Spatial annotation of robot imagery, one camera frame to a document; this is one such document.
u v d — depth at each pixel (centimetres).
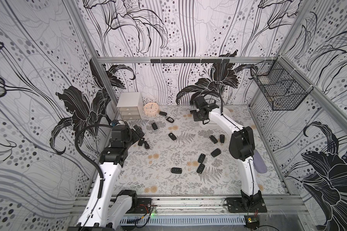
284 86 88
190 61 92
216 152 91
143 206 72
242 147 57
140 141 97
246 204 64
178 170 84
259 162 85
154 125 104
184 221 73
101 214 39
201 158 89
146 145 95
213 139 98
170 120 108
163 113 111
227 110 101
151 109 114
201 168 84
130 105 102
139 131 67
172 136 100
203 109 73
